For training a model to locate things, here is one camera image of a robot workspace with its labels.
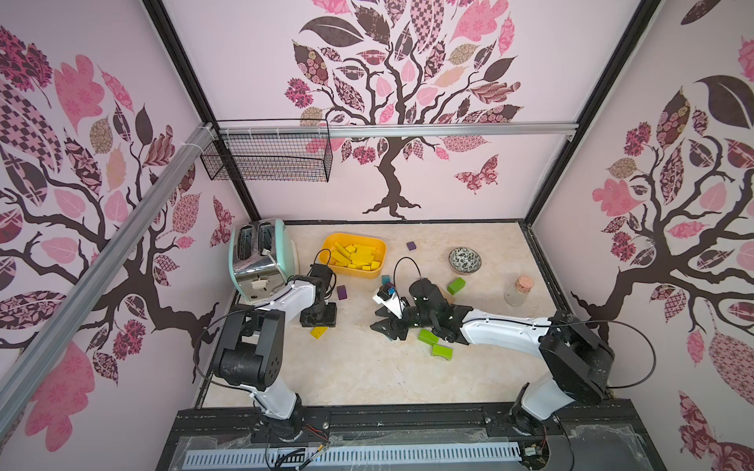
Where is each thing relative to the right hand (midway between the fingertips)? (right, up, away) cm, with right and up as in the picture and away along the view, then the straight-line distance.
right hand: (375, 316), depth 80 cm
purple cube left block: (-12, +4, +19) cm, 23 cm away
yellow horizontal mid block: (-6, +15, +27) cm, 32 cm away
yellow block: (-4, +19, +29) cm, 35 cm away
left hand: (-17, -6, +11) cm, 21 cm away
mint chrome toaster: (-35, +16, +7) cm, 39 cm away
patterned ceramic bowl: (+33, +15, +27) cm, 45 cm away
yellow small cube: (-1, +13, +24) cm, 27 cm away
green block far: (+28, +6, +21) cm, 36 cm away
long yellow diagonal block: (-18, -7, +10) cm, 22 cm away
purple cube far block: (+13, +20, +34) cm, 42 cm away
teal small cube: (+3, +8, +21) cm, 23 cm away
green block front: (+19, -12, +7) cm, 23 cm away
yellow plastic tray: (-16, +19, +30) cm, 39 cm away
